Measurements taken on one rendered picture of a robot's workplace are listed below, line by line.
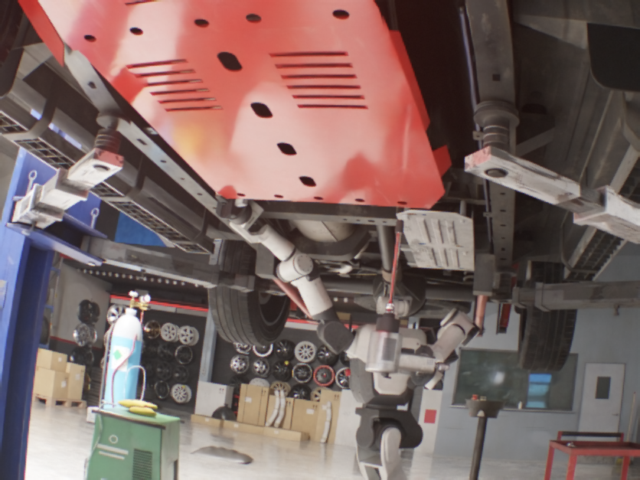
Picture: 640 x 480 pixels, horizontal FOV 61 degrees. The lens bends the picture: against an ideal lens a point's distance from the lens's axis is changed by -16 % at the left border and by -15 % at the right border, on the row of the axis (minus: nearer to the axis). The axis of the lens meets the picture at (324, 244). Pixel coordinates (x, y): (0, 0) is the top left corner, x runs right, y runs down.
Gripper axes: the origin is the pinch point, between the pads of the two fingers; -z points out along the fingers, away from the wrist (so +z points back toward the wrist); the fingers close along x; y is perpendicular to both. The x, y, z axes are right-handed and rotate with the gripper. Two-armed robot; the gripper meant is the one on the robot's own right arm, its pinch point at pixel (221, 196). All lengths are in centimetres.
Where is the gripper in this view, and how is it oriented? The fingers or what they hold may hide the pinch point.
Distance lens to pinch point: 207.6
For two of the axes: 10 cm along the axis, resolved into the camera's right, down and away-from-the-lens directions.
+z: 2.3, 2.6, 9.4
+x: -1.3, 9.6, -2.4
